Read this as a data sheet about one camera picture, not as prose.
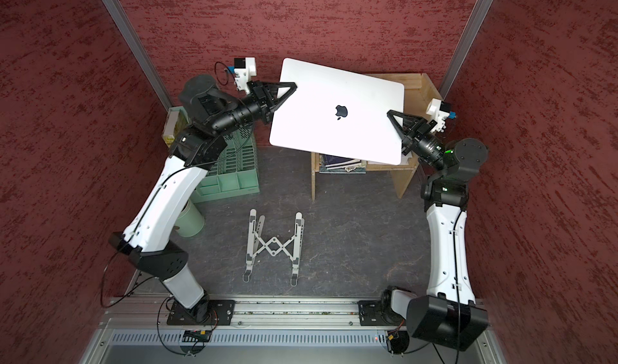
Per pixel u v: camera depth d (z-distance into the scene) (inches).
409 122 21.6
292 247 32.6
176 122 36.5
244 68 20.0
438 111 21.2
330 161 33.5
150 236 16.4
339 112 20.9
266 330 28.2
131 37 32.0
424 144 20.2
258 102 18.2
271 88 20.6
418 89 31.2
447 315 14.4
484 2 28.7
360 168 33.5
